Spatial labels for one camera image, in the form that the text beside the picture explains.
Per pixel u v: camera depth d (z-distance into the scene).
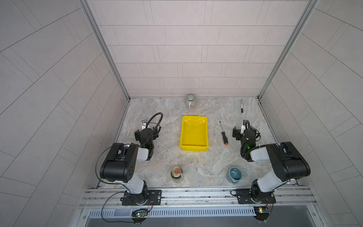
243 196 0.71
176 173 0.70
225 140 0.90
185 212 1.05
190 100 1.08
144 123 0.77
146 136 0.69
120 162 0.46
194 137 0.92
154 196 0.71
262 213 0.68
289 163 0.45
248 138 0.69
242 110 1.08
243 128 0.80
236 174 0.77
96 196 0.71
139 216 0.65
